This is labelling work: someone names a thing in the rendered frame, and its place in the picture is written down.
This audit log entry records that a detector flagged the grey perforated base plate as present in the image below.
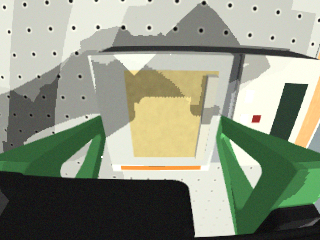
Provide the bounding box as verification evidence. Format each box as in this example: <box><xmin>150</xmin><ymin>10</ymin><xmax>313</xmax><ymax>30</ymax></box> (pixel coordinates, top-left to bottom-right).
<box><xmin>0</xmin><ymin>0</ymin><xmax>320</xmax><ymax>237</ymax></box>

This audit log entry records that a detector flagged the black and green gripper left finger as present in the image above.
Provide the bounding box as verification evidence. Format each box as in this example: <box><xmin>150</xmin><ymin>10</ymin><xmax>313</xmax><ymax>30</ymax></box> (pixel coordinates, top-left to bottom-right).
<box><xmin>0</xmin><ymin>115</ymin><xmax>106</xmax><ymax>179</ymax></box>

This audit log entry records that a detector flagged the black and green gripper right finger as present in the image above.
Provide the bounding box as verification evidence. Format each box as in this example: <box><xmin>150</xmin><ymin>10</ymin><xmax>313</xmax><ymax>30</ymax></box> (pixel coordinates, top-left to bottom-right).
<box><xmin>216</xmin><ymin>115</ymin><xmax>320</xmax><ymax>235</ymax></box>

